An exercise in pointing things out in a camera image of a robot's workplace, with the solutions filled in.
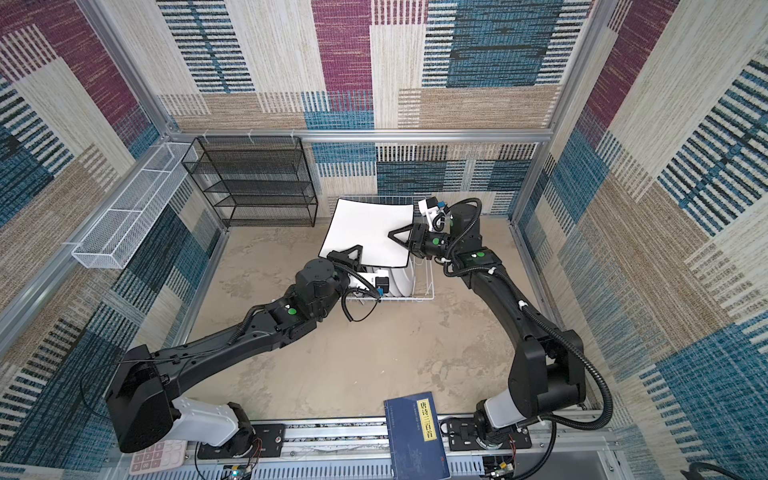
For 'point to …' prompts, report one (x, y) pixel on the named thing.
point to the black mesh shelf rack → (254, 181)
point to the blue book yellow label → (415, 444)
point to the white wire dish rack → (422, 268)
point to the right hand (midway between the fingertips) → (392, 241)
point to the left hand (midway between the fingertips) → (352, 237)
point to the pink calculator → (167, 454)
